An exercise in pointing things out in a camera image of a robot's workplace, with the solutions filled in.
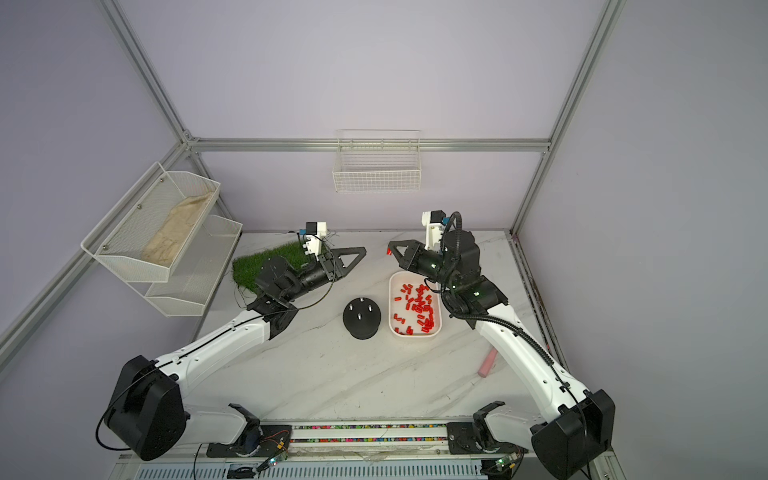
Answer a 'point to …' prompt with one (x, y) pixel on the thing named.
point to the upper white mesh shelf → (147, 229)
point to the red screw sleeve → (389, 251)
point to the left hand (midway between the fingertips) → (365, 256)
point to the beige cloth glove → (165, 244)
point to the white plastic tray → (414, 308)
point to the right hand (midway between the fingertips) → (391, 249)
